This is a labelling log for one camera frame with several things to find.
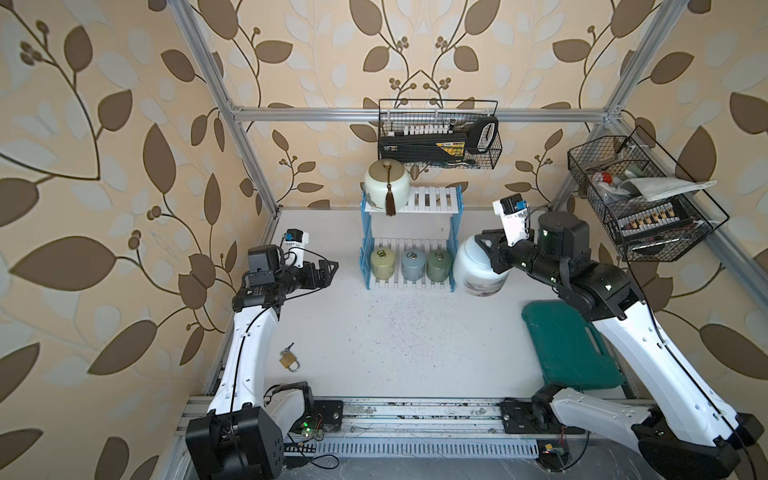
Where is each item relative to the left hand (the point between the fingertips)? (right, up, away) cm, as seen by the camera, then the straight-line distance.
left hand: (322, 261), depth 79 cm
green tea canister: (+33, -2, +13) cm, 35 cm away
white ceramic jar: (+36, -1, -16) cm, 40 cm away
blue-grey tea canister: (+25, -2, +15) cm, 29 cm away
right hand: (+38, +7, -14) cm, 41 cm away
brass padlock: (-10, -28, +4) cm, 30 cm away
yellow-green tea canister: (+15, -2, +15) cm, 22 cm away
